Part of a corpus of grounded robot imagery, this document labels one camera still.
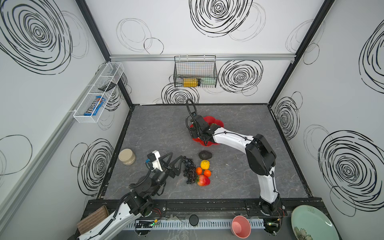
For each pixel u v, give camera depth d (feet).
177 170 2.11
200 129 2.35
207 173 2.73
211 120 3.46
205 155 2.88
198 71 3.22
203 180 2.59
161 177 2.11
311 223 2.24
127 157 2.78
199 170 2.71
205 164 2.78
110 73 2.99
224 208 2.47
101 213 2.32
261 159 1.71
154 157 2.06
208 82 2.85
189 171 2.71
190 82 2.85
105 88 2.47
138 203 1.93
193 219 2.08
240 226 2.27
